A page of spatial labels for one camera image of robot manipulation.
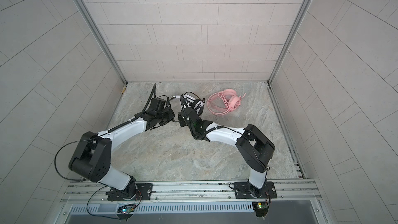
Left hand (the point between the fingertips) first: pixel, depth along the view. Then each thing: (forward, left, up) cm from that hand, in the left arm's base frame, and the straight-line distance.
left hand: (181, 112), depth 89 cm
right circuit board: (-45, -40, -9) cm, 60 cm away
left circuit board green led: (-46, +18, -4) cm, 49 cm away
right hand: (-2, -1, +2) cm, 3 cm away
